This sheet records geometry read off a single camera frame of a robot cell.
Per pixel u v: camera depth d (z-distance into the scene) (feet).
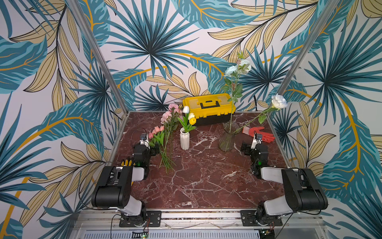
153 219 2.42
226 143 3.10
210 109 3.26
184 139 2.89
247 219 2.40
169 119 3.44
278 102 2.13
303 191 1.47
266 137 3.41
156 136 3.35
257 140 2.57
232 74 2.43
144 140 2.51
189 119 2.55
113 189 1.46
